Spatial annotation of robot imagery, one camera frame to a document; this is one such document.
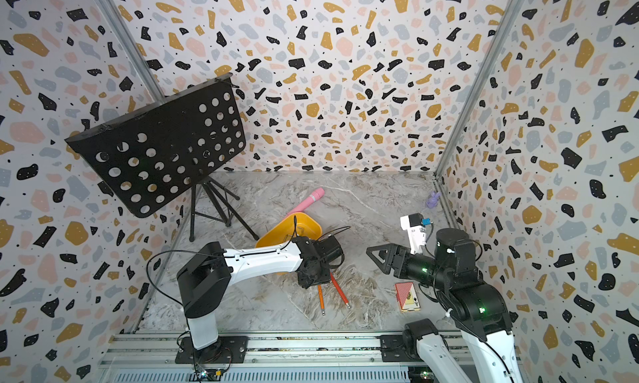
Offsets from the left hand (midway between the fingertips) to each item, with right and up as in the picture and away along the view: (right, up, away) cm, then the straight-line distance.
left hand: (328, 281), depth 84 cm
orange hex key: (-2, -6, 0) cm, 6 cm away
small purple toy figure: (+44, +27, +22) cm, 57 cm away
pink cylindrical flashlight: (-6, +30, +26) cm, 40 cm away
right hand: (+11, +15, -25) cm, 31 cm away
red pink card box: (+27, -5, -1) cm, 27 cm away
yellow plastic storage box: (-19, +15, +14) cm, 28 cm away
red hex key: (+4, -3, +2) cm, 5 cm away
